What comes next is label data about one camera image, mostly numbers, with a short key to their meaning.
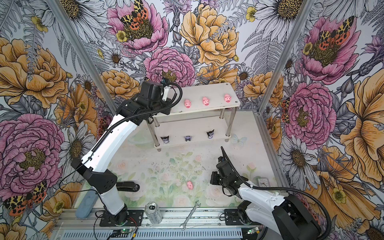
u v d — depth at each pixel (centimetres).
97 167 43
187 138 94
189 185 83
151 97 53
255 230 71
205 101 76
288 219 41
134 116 47
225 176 68
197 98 79
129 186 78
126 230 71
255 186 54
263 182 84
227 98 77
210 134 94
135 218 74
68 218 76
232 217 74
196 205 78
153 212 64
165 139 92
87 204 76
